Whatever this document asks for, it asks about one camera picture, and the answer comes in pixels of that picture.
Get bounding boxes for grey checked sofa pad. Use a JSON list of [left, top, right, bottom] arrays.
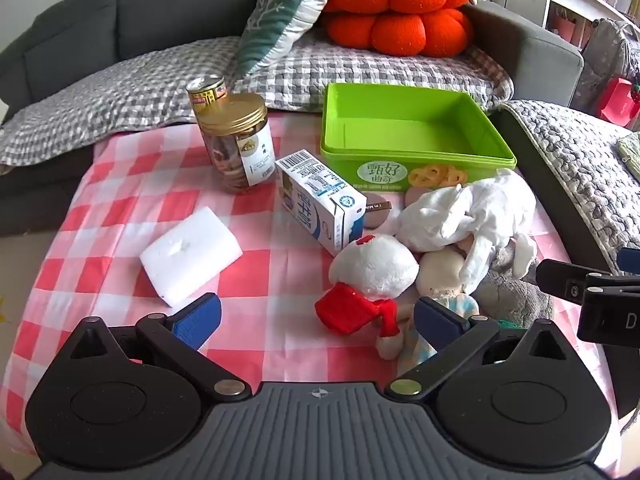
[[0, 36, 516, 172]]

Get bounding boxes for grey sofa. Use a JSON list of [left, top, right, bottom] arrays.
[[0, 0, 586, 237]]

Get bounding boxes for white plush toy red scarf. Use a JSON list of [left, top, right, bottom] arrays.
[[315, 234, 421, 337]]

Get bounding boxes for clear jar gold lid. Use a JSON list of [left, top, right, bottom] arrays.
[[195, 94, 279, 195]]

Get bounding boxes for grey plush toy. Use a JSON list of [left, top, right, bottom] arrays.
[[472, 244, 556, 329]]

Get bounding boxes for grey quilted blanket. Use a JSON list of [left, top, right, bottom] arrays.
[[505, 100, 640, 277]]

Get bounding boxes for green plastic box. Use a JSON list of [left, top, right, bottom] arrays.
[[320, 82, 518, 194]]

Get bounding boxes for red bag with strawberry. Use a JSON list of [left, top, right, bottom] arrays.
[[595, 77, 640, 122]]

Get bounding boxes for tin can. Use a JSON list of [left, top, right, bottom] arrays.
[[186, 75, 229, 116]]

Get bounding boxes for pink checked tablecloth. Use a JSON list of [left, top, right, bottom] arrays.
[[0, 109, 626, 463]]

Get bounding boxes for brown round pouch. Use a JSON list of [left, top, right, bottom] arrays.
[[362, 192, 394, 229]]

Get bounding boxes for green branch-print pillow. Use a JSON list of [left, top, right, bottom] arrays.
[[235, 0, 352, 79]]

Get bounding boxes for white sponge block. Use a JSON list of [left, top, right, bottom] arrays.
[[139, 204, 244, 308]]

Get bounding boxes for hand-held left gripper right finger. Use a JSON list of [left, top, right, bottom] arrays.
[[386, 296, 577, 402]]

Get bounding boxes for pale green quilted pouch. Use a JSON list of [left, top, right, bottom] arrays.
[[616, 132, 640, 182]]

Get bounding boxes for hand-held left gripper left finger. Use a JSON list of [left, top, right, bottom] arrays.
[[64, 292, 251, 404]]

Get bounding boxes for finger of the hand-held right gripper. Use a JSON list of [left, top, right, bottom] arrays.
[[616, 247, 640, 274], [536, 259, 618, 306]]

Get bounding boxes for grey backpack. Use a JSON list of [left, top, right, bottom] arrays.
[[572, 17, 640, 111]]

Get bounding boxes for milk carton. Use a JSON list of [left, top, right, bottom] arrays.
[[275, 150, 369, 259]]

